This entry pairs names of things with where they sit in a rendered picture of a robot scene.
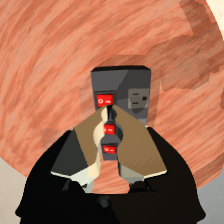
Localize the dark grey power strip body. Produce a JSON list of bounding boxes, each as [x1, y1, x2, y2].
[[90, 65, 151, 161]]

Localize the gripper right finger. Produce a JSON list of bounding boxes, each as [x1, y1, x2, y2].
[[111, 104, 206, 222]]

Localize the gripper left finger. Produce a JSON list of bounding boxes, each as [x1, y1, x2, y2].
[[15, 104, 110, 218]]

